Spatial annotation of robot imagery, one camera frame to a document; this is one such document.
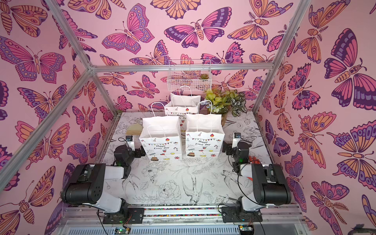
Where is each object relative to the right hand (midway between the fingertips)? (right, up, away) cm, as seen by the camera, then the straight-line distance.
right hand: (233, 141), depth 93 cm
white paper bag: (-42, +4, -20) cm, 47 cm away
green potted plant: (-5, +26, +6) cm, 27 cm away
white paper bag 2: (-20, +5, -18) cm, 27 cm away
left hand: (-61, -1, +1) cm, 61 cm away
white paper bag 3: (-35, +24, +10) cm, 44 cm away
